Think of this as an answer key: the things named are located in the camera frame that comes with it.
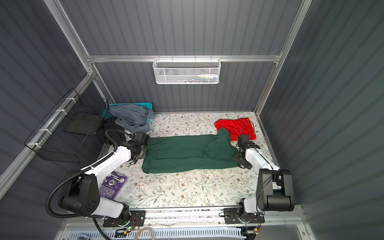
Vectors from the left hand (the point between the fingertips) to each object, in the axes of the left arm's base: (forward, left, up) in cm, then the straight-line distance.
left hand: (136, 154), depth 87 cm
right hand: (-6, -65, -5) cm, 65 cm away
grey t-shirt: (+32, +8, -1) cm, 33 cm away
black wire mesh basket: (+2, +30, +19) cm, 35 cm away
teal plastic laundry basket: (+29, +23, +5) cm, 38 cm away
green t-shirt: (+6, -17, -10) cm, 20 cm away
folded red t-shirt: (+21, -66, -5) cm, 70 cm away
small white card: (-16, -5, -7) cm, 19 cm away
